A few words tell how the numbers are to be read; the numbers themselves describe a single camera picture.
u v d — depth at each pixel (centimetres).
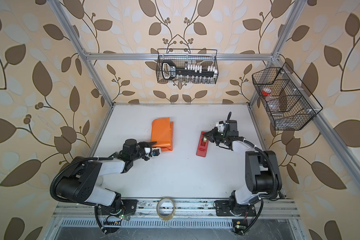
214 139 81
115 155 93
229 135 73
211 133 81
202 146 93
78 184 45
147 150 80
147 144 82
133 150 74
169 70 83
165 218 72
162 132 96
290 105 73
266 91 81
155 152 77
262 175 46
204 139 91
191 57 91
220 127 87
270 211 74
